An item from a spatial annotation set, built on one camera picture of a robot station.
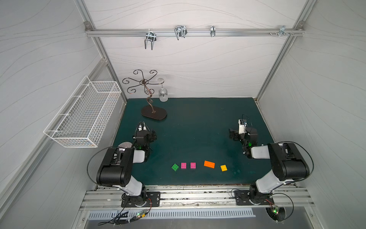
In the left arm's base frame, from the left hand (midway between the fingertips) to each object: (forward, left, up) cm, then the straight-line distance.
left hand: (146, 130), depth 94 cm
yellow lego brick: (-21, -50, -6) cm, 55 cm away
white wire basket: (-11, +24, +25) cm, 36 cm away
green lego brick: (-22, -21, -5) cm, 31 cm away
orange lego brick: (-20, -41, -6) cm, 46 cm away
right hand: (+4, -62, 0) cm, 63 cm away
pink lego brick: (-21, -26, -5) cm, 34 cm away
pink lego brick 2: (-21, -32, -5) cm, 38 cm away
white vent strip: (-46, +9, -7) cm, 47 cm away
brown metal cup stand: (+20, +4, -4) cm, 21 cm away
